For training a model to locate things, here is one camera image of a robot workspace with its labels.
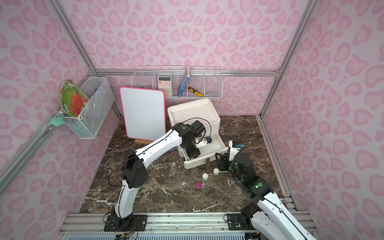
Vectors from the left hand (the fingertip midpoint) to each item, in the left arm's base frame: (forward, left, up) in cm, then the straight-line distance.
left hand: (194, 148), depth 87 cm
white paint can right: (-10, -13, -10) cm, 19 cm away
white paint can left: (-13, -6, -10) cm, 17 cm away
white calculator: (+36, +19, +19) cm, 45 cm away
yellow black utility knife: (+34, -1, +14) cm, 37 cm away
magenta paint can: (-18, -2, -11) cm, 21 cm away
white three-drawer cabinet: (+19, -5, +11) cm, 23 cm away
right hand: (-9, -13, +9) cm, 18 cm away
